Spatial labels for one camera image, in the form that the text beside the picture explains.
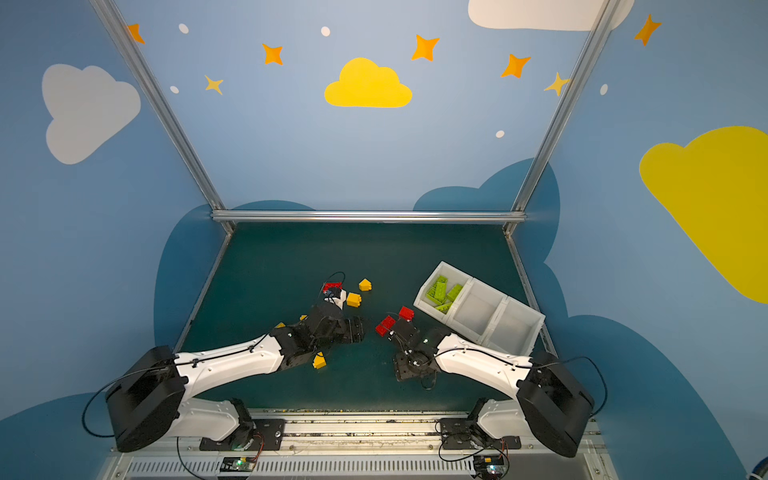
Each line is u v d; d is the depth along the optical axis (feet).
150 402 1.36
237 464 2.31
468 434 2.14
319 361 2.68
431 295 3.25
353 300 3.13
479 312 3.21
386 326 2.21
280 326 3.00
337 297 2.50
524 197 3.66
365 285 3.32
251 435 2.22
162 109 2.78
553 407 1.38
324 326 2.09
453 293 3.24
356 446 2.40
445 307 3.12
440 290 3.26
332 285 3.26
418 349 2.01
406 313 3.14
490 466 2.35
